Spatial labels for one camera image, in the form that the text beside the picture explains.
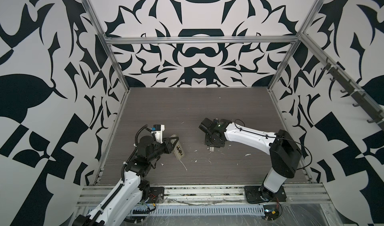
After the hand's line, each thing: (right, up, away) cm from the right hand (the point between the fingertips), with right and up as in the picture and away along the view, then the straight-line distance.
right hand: (209, 143), depth 85 cm
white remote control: (-16, -2, -8) cm, 18 cm away
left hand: (-17, +6, -7) cm, 19 cm away
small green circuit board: (+28, -28, -14) cm, 42 cm away
